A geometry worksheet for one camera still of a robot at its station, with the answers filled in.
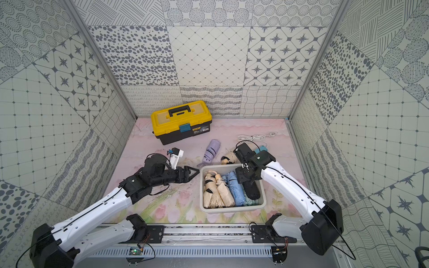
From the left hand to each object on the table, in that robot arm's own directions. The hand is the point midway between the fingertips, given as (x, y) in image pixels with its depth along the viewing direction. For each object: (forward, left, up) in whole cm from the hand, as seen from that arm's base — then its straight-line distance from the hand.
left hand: (195, 168), depth 72 cm
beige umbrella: (-10, -7, -8) cm, 15 cm away
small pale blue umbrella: (-5, -18, -10) cm, 21 cm away
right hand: (0, -24, -8) cm, 25 cm away
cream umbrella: (+15, -16, -15) cm, 26 cm away
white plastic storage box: (-13, -14, -13) cm, 23 cm away
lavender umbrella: (+20, -5, -18) cm, 27 cm away
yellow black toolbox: (+32, +13, -3) cm, 35 cm away
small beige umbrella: (-8, -14, -11) cm, 19 cm away
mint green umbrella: (-10, -25, -14) cm, 30 cm away
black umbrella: (-5, -26, -11) cm, 29 cm away
